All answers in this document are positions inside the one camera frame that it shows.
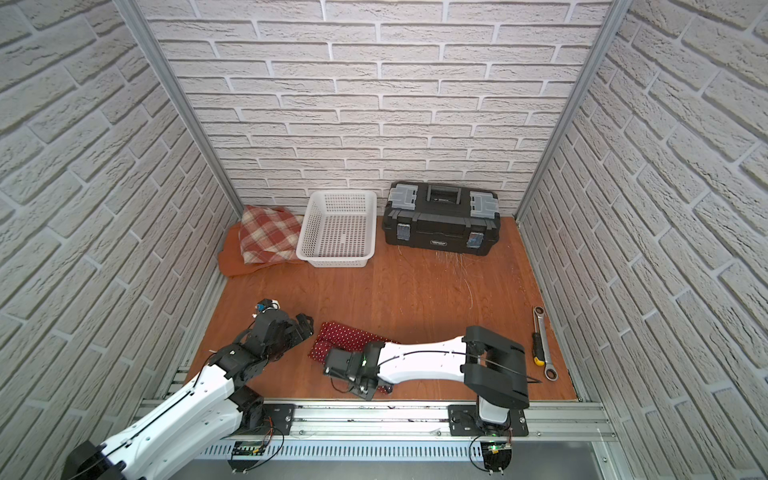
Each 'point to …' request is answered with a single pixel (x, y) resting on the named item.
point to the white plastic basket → (338, 229)
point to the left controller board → (245, 448)
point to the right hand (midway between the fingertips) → (370, 373)
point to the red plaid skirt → (268, 234)
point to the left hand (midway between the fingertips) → (307, 321)
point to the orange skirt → (231, 257)
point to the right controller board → (496, 455)
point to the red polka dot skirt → (332, 335)
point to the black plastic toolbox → (442, 217)
